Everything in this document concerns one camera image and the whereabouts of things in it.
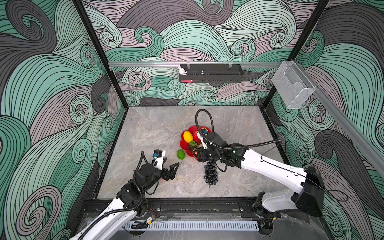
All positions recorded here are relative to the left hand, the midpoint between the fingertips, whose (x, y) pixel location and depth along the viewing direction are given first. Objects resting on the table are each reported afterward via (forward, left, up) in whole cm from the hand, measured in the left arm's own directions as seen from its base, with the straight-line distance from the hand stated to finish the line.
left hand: (173, 160), depth 76 cm
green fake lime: (+10, -3, -12) cm, 16 cm away
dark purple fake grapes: (-3, -21, -10) cm, 24 cm away
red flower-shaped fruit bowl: (+16, -6, -11) cm, 20 cm away
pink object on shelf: (+44, -6, +19) cm, 48 cm away
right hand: (+3, -12, +4) cm, 13 cm away
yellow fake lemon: (+18, -7, -4) cm, 20 cm away
